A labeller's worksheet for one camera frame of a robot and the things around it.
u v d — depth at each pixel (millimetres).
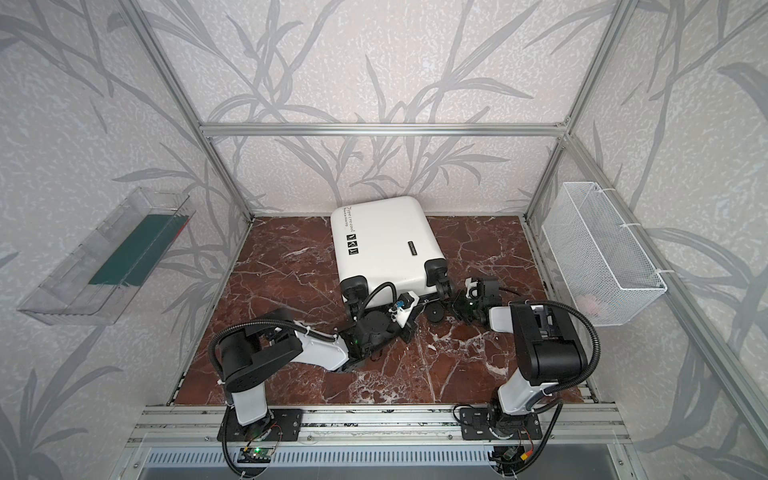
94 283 633
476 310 756
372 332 652
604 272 615
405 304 707
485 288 769
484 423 735
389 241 862
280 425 730
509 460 752
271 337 530
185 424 754
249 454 707
